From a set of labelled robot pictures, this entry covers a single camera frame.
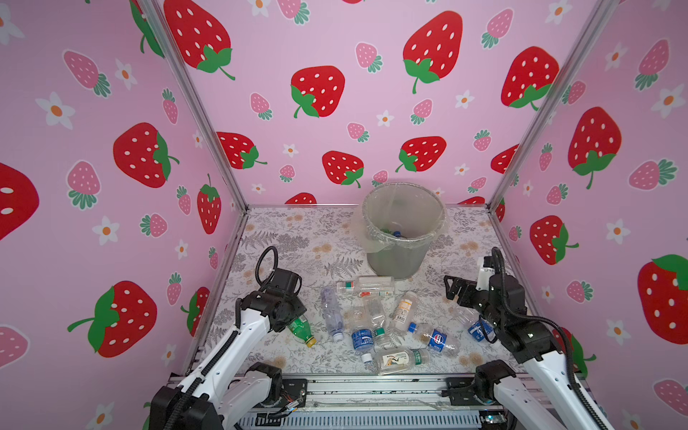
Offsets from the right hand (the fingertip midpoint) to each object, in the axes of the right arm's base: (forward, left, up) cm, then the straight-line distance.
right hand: (456, 281), depth 76 cm
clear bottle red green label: (+7, +25, -18) cm, 32 cm away
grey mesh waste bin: (+9, +15, -6) cm, 18 cm away
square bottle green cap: (-19, +17, -13) cm, 29 cm away
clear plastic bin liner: (+34, +14, -8) cm, 37 cm away
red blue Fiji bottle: (+29, +15, -15) cm, 36 cm away
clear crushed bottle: (-2, +22, -19) cm, 29 cm away
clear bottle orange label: (-4, +13, -13) cm, 19 cm away
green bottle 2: (-14, +44, -9) cm, 47 cm away
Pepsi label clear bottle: (-13, +4, -13) cm, 19 cm away
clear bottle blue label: (-14, +26, -13) cm, 32 cm away
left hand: (-7, +46, -12) cm, 48 cm away
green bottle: (+28, +20, -12) cm, 36 cm away
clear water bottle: (-4, +37, -19) cm, 42 cm away
